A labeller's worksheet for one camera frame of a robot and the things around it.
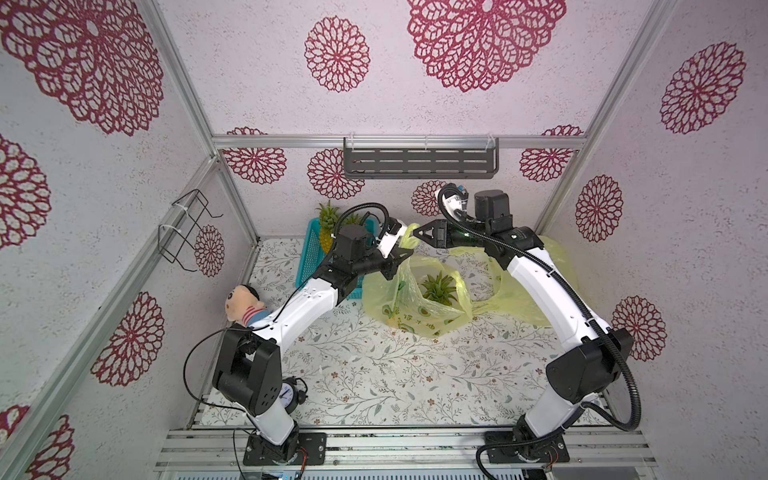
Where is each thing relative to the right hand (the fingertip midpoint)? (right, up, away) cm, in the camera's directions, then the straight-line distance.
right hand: (416, 229), depth 73 cm
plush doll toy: (-51, -21, +18) cm, 58 cm away
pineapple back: (-27, +6, +30) cm, 41 cm away
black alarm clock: (-32, -43, +7) cm, 54 cm away
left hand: (-1, -5, +6) cm, 8 cm away
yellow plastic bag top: (-3, -19, +8) cm, 21 cm away
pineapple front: (+7, -15, +9) cm, 19 cm away
